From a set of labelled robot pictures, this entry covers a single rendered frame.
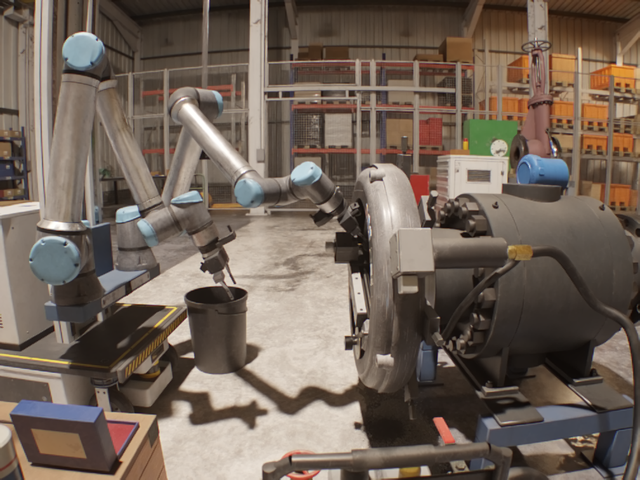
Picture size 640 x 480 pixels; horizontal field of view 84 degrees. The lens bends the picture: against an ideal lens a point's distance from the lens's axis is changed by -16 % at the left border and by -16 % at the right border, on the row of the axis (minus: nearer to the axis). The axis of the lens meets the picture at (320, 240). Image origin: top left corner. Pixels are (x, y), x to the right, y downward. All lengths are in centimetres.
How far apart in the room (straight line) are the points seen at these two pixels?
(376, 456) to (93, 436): 44
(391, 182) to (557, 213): 57
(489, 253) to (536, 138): 478
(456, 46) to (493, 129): 536
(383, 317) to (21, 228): 135
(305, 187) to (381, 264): 39
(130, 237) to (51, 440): 123
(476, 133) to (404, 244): 768
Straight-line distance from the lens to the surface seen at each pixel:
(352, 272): 145
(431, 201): 105
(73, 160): 130
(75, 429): 76
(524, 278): 128
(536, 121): 578
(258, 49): 909
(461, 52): 1356
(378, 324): 109
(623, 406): 155
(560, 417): 142
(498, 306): 126
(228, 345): 201
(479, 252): 102
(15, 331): 178
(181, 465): 154
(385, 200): 114
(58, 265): 131
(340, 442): 160
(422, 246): 97
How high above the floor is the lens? 97
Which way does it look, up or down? 10 degrees down
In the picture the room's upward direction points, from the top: straight up
